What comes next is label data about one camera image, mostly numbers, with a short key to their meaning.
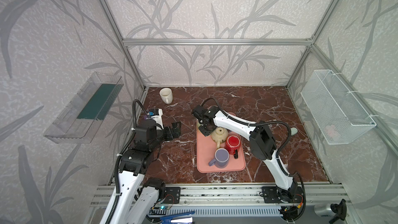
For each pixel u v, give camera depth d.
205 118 0.66
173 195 0.73
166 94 1.06
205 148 0.89
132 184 0.43
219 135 0.86
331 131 0.74
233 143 0.82
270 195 0.73
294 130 0.96
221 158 0.77
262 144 0.54
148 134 0.49
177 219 0.70
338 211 0.58
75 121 0.64
